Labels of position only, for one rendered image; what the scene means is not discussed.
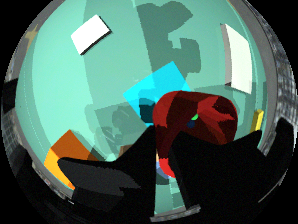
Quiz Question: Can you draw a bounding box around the yellow rectangular block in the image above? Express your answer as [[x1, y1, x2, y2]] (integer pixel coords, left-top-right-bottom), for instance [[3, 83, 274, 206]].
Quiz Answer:
[[250, 109, 263, 133]]

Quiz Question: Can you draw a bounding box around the white flat square tile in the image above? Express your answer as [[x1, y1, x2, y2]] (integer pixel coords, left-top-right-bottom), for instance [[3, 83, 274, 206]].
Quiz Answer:
[[71, 14, 110, 55]]

